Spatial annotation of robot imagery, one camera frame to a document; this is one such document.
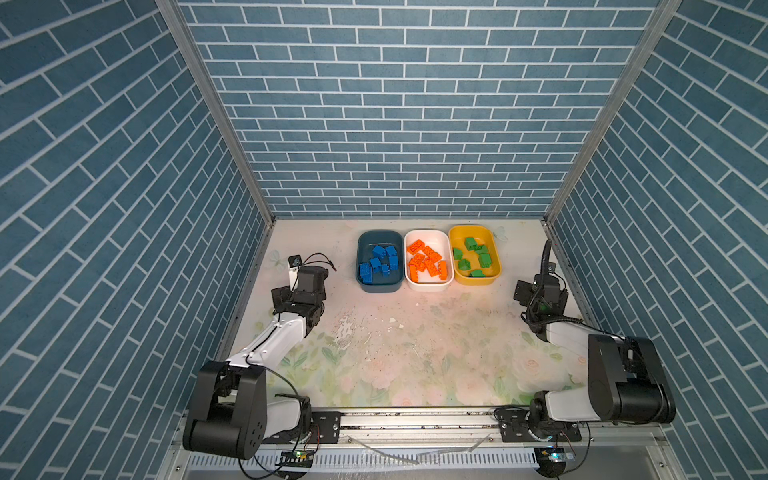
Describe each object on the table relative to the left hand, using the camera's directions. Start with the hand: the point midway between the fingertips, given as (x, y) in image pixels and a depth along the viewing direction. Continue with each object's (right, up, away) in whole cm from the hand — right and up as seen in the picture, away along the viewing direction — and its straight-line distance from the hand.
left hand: (297, 285), depth 88 cm
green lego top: (+54, +5, +16) cm, 56 cm away
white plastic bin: (+46, +14, +22) cm, 53 cm away
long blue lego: (+19, +3, +11) cm, 23 cm away
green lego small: (+53, +9, +22) cm, 58 cm away
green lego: (+57, +13, +23) cm, 63 cm away
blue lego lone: (+26, +4, +14) cm, 29 cm away
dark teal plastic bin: (+29, -1, +11) cm, 31 cm away
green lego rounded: (+58, +2, +15) cm, 60 cm away
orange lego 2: (+37, +7, +17) cm, 41 cm away
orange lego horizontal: (+37, +12, +23) cm, 45 cm away
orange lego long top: (+46, +3, +15) cm, 48 cm away
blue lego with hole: (+23, +10, +20) cm, 32 cm away
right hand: (+74, 0, +4) cm, 74 cm away
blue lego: (+29, +6, +14) cm, 32 cm away
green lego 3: (+61, +11, +20) cm, 65 cm away
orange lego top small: (+35, +2, +14) cm, 38 cm away
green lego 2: (+62, +7, +18) cm, 64 cm away
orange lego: (+43, +9, +20) cm, 48 cm away
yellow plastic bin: (+59, +9, +22) cm, 64 cm away
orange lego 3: (+42, +4, +17) cm, 45 cm away
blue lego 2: (+22, +6, +16) cm, 28 cm away
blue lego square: (+28, +10, +20) cm, 35 cm away
